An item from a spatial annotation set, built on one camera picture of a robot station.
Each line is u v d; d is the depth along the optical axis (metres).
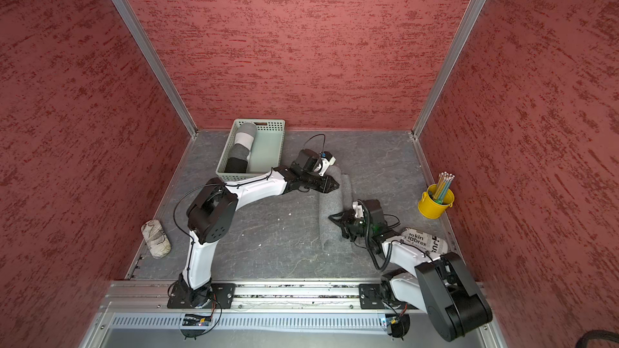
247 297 0.76
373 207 0.69
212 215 0.53
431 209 0.87
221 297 0.74
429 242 0.83
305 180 0.78
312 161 0.75
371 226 0.68
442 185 0.85
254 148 1.12
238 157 1.03
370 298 0.74
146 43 0.88
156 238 0.83
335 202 0.86
